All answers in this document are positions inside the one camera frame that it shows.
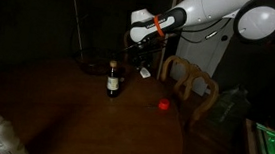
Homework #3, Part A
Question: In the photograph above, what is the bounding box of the orange strap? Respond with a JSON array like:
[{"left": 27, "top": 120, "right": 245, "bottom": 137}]
[{"left": 151, "top": 14, "right": 167, "bottom": 38}]

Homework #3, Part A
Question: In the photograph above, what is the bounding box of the thin metal pole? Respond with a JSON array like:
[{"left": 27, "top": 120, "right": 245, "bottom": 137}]
[{"left": 66, "top": 0, "right": 90, "bottom": 61}]

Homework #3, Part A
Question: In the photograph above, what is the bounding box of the dark wire basket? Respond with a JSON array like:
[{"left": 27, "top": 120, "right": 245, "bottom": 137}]
[{"left": 75, "top": 46, "right": 135, "bottom": 80}]

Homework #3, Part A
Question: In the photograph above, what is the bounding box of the dark bottle with cork cap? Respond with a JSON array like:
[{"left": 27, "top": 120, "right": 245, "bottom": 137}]
[{"left": 105, "top": 59, "right": 123, "bottom": 99}]

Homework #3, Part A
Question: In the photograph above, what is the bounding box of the small red cup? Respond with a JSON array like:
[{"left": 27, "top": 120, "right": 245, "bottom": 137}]
[{"left": 157, "top": 98, "right": 172, "bottom": 111}]

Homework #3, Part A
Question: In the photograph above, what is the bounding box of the wooden side board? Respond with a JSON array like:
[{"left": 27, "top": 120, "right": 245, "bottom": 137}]
[{"left": 240, "top": 117, "right": 262, "bottom": 154}]

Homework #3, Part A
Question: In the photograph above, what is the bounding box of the wooden chair with looped back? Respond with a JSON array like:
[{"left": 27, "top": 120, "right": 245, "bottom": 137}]
[{"left": 156, "top": 54, "right": 223, "bottom": 128}]

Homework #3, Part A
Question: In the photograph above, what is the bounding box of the dark green plastic bag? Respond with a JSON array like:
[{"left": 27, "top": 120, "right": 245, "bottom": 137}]
[{"left": 206, "top": 82, "right": 255, "bottom": 131}]

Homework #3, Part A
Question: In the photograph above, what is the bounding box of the white plastic bottle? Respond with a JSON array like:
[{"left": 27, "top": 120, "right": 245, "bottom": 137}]
[{"left": 0, "top": 111, "right": 33, "bottom": 154}]

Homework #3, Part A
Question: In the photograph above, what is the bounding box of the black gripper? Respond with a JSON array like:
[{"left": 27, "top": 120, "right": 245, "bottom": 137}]
[{"left": 132, "top": 41, "right": 158, "bottom": 69}]

